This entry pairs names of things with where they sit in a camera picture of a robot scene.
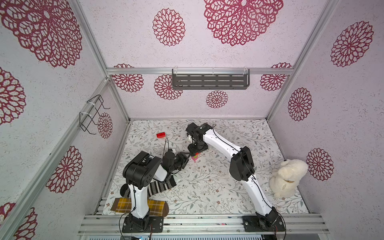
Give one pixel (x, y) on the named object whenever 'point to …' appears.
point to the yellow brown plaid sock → (159, 208)
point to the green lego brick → (196, 156)
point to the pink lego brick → (194, 159)
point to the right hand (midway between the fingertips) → (193, 151)
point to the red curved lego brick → (161, 135)
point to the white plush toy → (285, 178)
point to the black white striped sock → (153, 188)
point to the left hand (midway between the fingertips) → (191, 156)
